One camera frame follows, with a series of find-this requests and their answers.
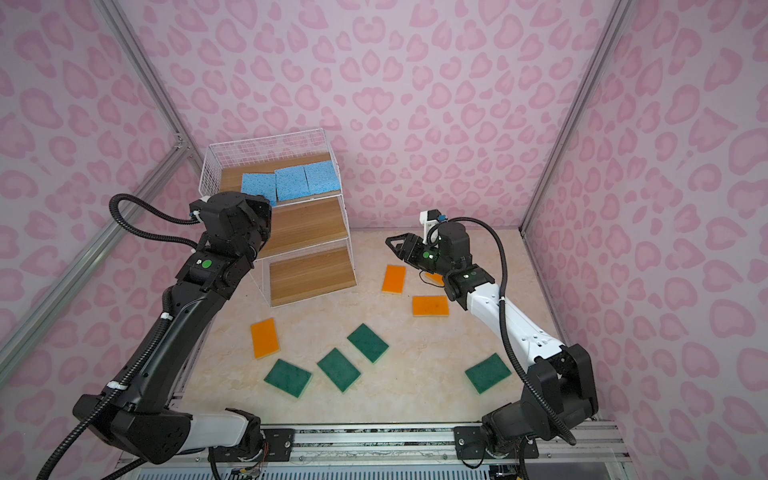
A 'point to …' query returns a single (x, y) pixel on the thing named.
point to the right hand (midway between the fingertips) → (392, 241)
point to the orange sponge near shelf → (394, 279)
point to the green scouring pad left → (290, 378)
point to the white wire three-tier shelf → (307, 251)
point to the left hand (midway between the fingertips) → (266, 184)
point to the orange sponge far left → (264, 337)
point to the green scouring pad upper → (368, 342)
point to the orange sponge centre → (430, 306)
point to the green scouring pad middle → (341, 371)
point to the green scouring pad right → (487, 373)
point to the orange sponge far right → (436, 277)
